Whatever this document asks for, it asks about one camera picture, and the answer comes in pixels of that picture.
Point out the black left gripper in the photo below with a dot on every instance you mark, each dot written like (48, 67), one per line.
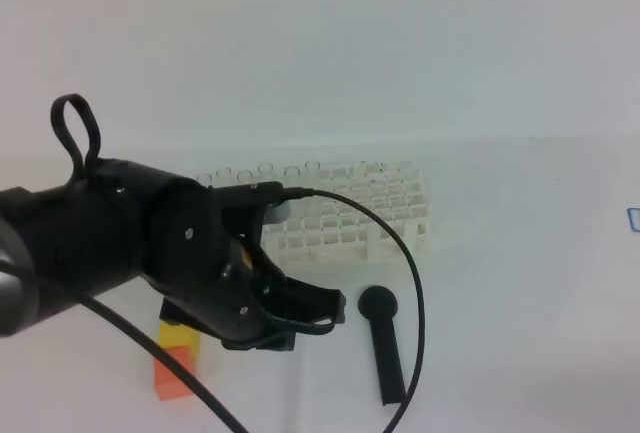
(205, 257)

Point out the clear glass test tube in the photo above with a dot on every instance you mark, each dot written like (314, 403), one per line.
(299, 386)

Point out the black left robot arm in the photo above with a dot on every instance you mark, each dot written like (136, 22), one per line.
(89, 235)

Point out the white test tube rack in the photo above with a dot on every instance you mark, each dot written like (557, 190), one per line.
(324, 230)

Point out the black plastic scoop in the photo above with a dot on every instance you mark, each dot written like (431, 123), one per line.
(378, 305)

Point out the yellow foam cube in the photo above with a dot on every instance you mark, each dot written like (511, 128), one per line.
(174, 336)

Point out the orange foam cube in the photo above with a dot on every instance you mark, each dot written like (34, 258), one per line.
(167, 385)

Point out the blue outlined sticker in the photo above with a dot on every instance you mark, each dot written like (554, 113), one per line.
(633, 215)

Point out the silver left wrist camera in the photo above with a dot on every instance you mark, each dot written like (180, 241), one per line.
(276, 213)

